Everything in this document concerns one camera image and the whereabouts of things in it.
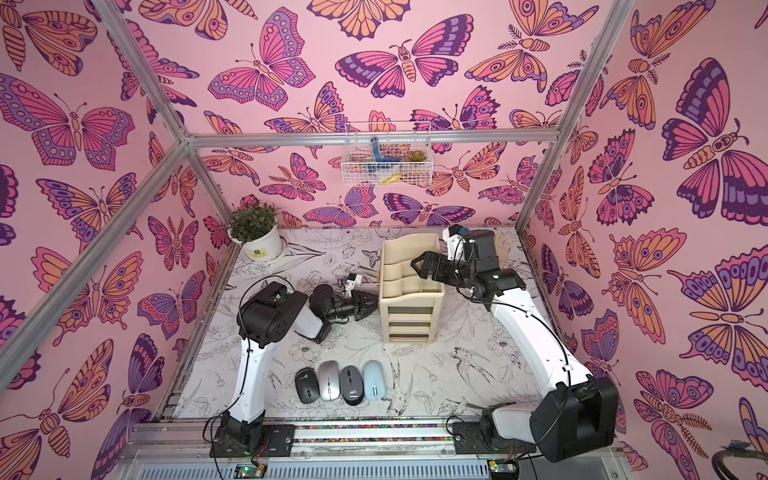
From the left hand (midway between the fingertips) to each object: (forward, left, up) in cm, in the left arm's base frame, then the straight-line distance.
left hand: (387, 304), depth 92 cm
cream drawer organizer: (-10, -5, +19) cm, 22 cm away
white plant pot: (+21, +43, +3) cm, 48 cm away
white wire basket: (+38, 0, +28) cm, 47 cm away
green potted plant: (+24, +45, +13) cm, 52 cm away
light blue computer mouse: (-22, +3, -3) cm, 22 cm away
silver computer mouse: (-22, +16, -4) cm, 27 cm away
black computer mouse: (-23, +22, -5) cm, 32 cm away
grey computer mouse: (-23, +9, -3) cm, 25 cm away
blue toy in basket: (+36, +3, +27) cm, 45 cm away
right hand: (+1, -11, +19) cm, 21 cm away
